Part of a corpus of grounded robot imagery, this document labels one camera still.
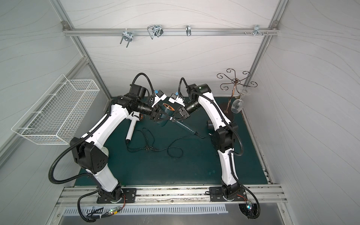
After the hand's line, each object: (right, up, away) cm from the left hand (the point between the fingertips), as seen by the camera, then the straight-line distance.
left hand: (169, 117), depth 73 cm
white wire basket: (-56, +1, -4) cm, 56 cm away
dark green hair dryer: (0, +4, -3) cm, 5 cm away
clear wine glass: (+43, +8, +15) cm, 46 cm away
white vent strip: (-32, -48, -3) cm, 57 cm away
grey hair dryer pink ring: (+26, -7, +26) cm, 38 cm away
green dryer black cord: (+4, -21, +19) cm, 28 cm away
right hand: (+2, -2, +4) cm, 5 cm away
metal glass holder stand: (+39, +27, +19) cm, 51 cm away
